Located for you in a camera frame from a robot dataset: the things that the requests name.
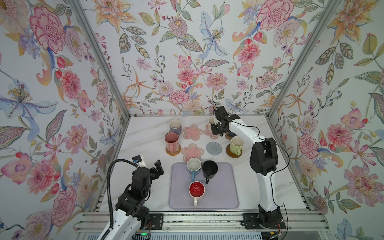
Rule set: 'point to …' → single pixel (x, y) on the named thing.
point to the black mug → (210, 168)
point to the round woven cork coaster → (175, 153)
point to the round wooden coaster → (231, 154)
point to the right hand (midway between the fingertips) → (215, 129)
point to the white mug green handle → (236, 144)
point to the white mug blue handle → (193, 165)
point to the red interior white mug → (196, 190)
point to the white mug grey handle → (175, 126)
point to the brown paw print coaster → (228, 136)
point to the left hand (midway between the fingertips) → (155, 163)
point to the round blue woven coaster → (214, 148)
